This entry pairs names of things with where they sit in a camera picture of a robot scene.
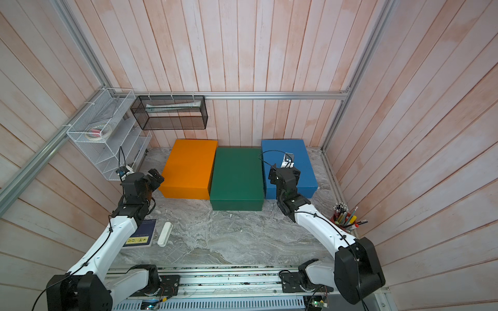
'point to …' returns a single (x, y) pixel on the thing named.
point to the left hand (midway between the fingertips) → (152, 177)
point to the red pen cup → (345, 220)
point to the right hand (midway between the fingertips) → (282, 164)
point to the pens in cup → (341, 207)
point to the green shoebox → (237, 181)
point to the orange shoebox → (189, 170)
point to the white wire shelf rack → (128, 142)
